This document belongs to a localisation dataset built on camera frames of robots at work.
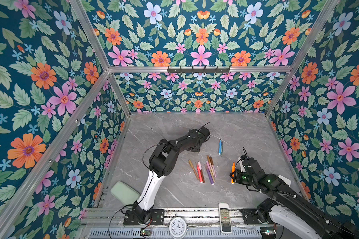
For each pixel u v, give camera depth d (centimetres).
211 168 90
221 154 96
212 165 91
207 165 91
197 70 92
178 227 68
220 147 99
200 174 88
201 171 89
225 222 71
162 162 56
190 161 93
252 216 73
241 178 70
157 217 74
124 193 79
